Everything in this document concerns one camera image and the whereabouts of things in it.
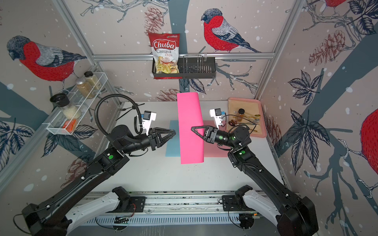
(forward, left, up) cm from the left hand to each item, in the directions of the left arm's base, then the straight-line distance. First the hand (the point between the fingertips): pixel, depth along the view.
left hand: (175, 132), depth 57 cm
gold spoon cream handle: (+38, -55, -37) cm, 77 cm away
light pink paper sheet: (-4, -15, -7) cm, 17 cm away
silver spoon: (+34, -53, -37) cm, 73 cm away
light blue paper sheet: (-4, +1, -5) cm, 6 cm away
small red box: (+7, +49, -4) cm, 49 cm away
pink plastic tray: (+37, -60, -38) cm, 80 cm away
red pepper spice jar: (+33, -40, -31) cm, 60 cm away
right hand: (+2, -7, -2) cm, 7 cm away
